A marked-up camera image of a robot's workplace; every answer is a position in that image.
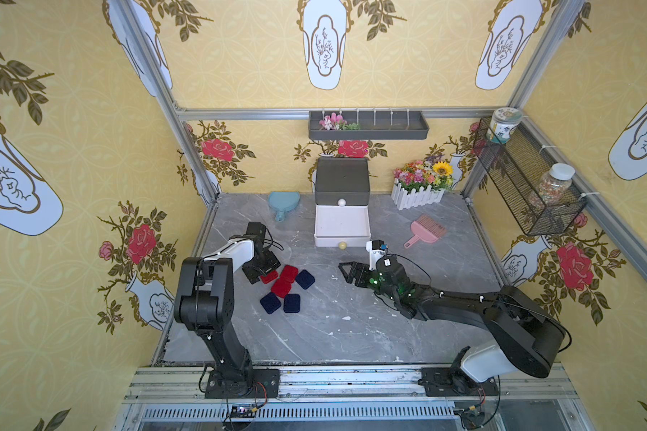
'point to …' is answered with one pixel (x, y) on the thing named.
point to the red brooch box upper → (288, 273)
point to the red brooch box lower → (281, 287)
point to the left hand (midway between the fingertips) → (259, 270)
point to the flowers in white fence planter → (422, 182)
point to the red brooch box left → (270, 277)
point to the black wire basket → (517, 167)
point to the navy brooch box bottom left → (270, 303)
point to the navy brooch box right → (305, 279)
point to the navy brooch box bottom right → (291, 303)
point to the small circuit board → (243, 411)
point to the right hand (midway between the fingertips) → (351, 261)
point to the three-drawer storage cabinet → (341, 193)
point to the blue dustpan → (283, 201)
